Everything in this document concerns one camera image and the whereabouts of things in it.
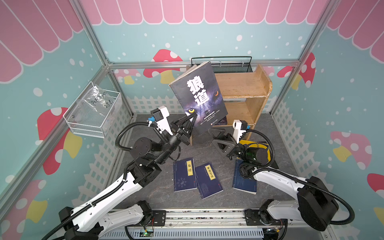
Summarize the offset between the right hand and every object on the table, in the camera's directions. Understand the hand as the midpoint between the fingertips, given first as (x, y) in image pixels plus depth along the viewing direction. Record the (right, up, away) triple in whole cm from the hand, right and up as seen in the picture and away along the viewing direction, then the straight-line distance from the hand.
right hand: (211, 139), depth 56 cm
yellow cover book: (+29, -5, +42) cm, 52 cm away
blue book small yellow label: (+20, -27, +29) cm, 44 cm away
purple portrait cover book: (+10, +8, +27) cm, 30 cm away
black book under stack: (+43, -19, +35) cm, 58 cm away
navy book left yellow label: (-13, -24, +31) cm, 41 cm away
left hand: (-5, +8, -5) cm, 11 cm away
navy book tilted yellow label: (+1, -27, +29) cm, 40 cm away
